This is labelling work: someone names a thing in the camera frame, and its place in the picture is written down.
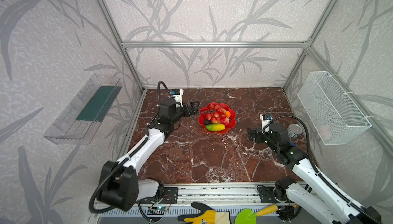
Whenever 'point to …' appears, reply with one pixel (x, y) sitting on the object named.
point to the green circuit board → (156, 210)
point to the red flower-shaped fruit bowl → (204, 110)
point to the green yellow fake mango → (215, 127)
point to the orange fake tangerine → (228, 114)
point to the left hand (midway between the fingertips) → (195, 99)
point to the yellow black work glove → (206, 216)
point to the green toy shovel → (246, 216)
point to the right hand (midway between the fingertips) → (256, 123)
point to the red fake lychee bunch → (216, 116)
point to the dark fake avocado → (208, 121)
